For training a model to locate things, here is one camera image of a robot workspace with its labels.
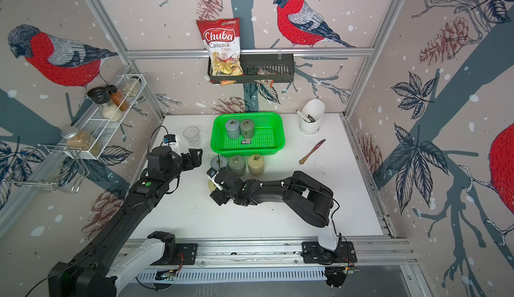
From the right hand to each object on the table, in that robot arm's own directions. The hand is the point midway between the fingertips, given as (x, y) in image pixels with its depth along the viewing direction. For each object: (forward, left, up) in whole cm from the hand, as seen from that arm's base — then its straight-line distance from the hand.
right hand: (218, 186), depth 87 cm
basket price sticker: (+29, -9, -5) cm, 31 cm away
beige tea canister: (-2, +1, +6) cm, 6 cm away
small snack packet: (+44, -19, +30) cm, 57 cm away
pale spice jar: (+29, +37, +31) cm, 57 cm away
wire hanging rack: (-10, +43, +31) cm, 54 cm away
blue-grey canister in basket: (+32, -3, +5) cm, 32 cm away
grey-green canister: (+32, -10, +3) cm, 34 cm away
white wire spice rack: (+10, +43, +27) cm, 52 cm away
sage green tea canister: (+9, -7, +3) cm, 12 cm away
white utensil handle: (+39, -40, +7) cm, 56 cm away
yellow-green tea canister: (+10, -16, +4) cm, 20 cm away
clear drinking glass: (+27, +18, +2) cm, 33 cm away
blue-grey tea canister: (+10, +1, +4) cm, 11 cm away
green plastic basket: (+32, -22, -4) cm, 39 cm away
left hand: (+9, +7, +17) cm, 21 cm away
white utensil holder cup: (+42, -46, +9) cm, 63 cm away
